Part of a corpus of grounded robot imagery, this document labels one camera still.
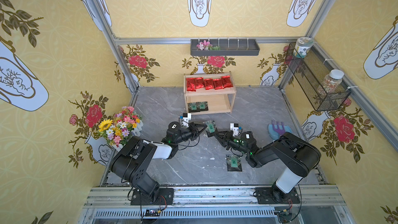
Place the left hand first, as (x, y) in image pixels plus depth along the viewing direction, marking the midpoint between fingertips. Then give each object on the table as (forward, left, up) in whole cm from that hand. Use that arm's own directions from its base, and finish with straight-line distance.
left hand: (203, 124), depth 84 cm
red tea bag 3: (+22, -4, +9) cm, 24 cm away
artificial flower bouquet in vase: (-5, +46, +2) cm, 46 cm away
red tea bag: (+22, +7, +8) cm, 25 cm away
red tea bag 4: (+23, -9, +8) cm, 26 cm away
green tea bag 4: (-17, -16, -13) cm, 27 cm away
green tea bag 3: (0, -4, -1) cm, 5 cm away
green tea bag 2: (+21, -1, -11) cm, 24 cm away
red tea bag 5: (+24, -15, +9) cm, 29 cm away
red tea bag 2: (+23, +2, +8) cm, 25 cm away
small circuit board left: (-37, +25, -17) cm, 48 cm away
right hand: (-3, -7, -2) cm, 8 cm away
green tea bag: (+21, +6, -12) cm, 24 cm away
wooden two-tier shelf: (+26, -14, -12) cm, 32 cm away
